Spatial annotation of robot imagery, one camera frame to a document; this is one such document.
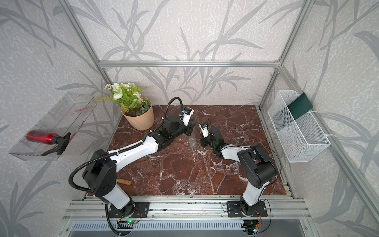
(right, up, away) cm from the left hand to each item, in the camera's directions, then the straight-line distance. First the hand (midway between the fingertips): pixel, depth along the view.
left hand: (195, 122), depth 82 cm
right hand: (+4, -7, +12) cm, 15 cm away
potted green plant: (-41, +8, +19) cm, 46 cm away
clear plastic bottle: (0, -11, +11) cm, 16 cm away
